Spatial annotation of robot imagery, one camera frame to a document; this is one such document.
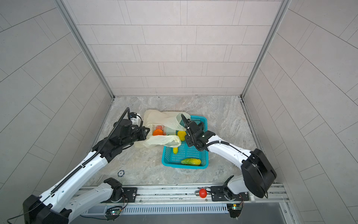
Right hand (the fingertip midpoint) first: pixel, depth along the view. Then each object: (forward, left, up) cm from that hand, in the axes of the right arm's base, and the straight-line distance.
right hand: (189, 137), depth 85 cm
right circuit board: (-36, -20, -8) cm, 42 cm away
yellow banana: (-6, +9, -3) cm, 11 cm away
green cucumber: (-14, 0, -3) cm, 14 cm away
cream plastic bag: (+6, +10, +10) cm, 15 cm away
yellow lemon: (+2, +4, 0) cm, 5 cm away
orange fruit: (+4, +19, +2) cm, 20 cm away
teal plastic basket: (-11, +11, -7) cm, 17 cm away
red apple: (+9, +19, 0) cm, 21 cm away
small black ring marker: (-17, +40, -5) cm, 44 cm away
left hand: (0, +19, +13) cm, 23 cm away
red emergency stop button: (-29, -5, -5) cm, 30 cm away
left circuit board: (-34, +38, -3) cm, 51 cm away
